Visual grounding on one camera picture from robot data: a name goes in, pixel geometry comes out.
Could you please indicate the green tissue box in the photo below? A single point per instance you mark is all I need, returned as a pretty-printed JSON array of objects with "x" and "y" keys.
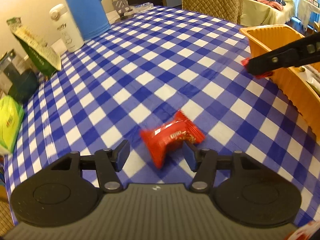
[{"x": 11, "y": 119}]

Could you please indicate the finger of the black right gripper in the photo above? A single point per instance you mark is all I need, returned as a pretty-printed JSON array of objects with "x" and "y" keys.
[{"x": 295, "y": 54}]

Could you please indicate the green cream snack bag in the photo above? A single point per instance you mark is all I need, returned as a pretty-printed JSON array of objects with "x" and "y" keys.
[{"x": 44, "y": 57}]

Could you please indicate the blue white checkered tablecloth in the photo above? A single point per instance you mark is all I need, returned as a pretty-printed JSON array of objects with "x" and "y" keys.
[{"x": 137, "y": 76}]

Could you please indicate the sofa with cream cover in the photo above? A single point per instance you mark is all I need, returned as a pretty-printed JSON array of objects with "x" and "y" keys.
[{"x": 266, "y": 12}]

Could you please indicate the large red snack packet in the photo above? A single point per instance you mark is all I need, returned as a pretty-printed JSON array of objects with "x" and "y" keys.
[{"x": 170, "y": 136}]

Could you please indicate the orange plastic basket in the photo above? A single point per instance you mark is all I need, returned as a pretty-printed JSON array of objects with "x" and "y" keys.
[{"x": 265, "y": 38}]

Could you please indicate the small red packet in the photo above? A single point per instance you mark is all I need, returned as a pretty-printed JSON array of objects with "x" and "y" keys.
[{"x": 245, "y": 64}]

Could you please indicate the dark green container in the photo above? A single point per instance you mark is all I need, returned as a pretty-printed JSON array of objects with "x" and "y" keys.
[{"x": 17, "y": 78}]

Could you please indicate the metal phone stand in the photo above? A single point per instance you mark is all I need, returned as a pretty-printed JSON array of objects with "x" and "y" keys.
[{"x": 122, "y": 7}]

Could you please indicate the white bottle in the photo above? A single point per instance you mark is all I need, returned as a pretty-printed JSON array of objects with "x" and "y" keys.
[{"x": 63, "y": 22}]

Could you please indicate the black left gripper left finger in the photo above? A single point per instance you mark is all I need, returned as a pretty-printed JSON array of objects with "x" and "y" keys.
[{"x": 70, "y": 188}]

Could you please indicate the blue thermos jug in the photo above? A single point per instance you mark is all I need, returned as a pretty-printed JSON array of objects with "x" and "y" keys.
[{"x": 90, "y": 17}]

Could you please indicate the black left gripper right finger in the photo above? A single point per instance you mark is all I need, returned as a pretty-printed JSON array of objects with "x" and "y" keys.
[{"x": 243, "y": 189}]

